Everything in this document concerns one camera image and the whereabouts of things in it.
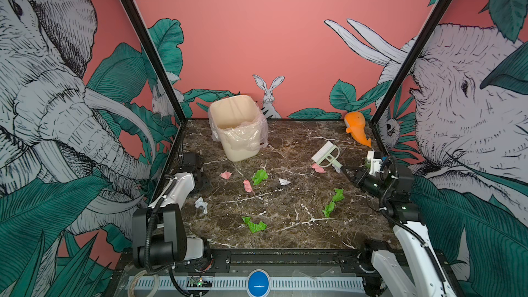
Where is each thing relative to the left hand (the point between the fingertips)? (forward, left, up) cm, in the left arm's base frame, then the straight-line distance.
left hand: (200, 182), depth 88 cm
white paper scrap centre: (+2, -37, -6) cm, 38 cm away
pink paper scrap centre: (0, -21, -5) cm, 21 cm away
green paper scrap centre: (+5, -26, -4) cm, 27 cm away
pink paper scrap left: (+6, -10, -5) cm, 13 cm away
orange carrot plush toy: (+33, -81, -1) cm, 87 cm away
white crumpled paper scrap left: (-7, 0, -5) cm, 8 cm away
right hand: (-5, -56, +19) cm, 59 cm away
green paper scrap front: (-18, -24, -5) cm, 30 cm away
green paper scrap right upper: (-6, -62, -5) cm, 62 cm away
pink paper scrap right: (+8, -55, -5) cm, 56 cm away
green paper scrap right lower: (-12, -56, -4) cm, 57 cm away
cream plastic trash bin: (+16, -18, +20) cm, 32 cm away
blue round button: (-37, -25, -3) cm, 45 cm away
